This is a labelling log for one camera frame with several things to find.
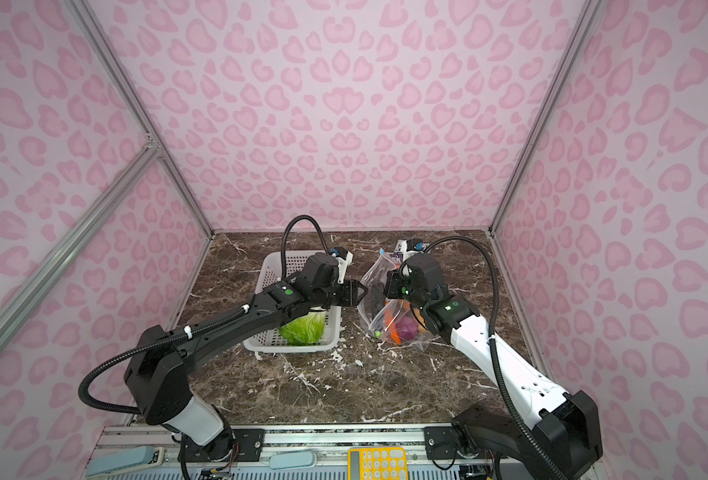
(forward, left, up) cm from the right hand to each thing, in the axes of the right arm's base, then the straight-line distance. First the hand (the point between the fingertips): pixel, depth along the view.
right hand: (387, 271), depth 77 cm
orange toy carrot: (-9, -1, -9) cm, 13 cm away
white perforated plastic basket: (+12, +37, -18) cm, 43 cm away
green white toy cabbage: (-9, +22, -17) cm, 29 cm away
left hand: (-2, +5, -4) cm, 7 cm away
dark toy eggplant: (-2, +3, -10) cm, 10 cm away
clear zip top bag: (+3, +3, -5) cm, 6 cm away
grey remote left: (-40, +59, -18) cm, 74 cm away
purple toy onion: (-7, -6, -18) cm, 20 cm away
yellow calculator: (-39, +2, -23) cm, 45 cm away
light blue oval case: (-39, +22, -21) cm, 49 cm away
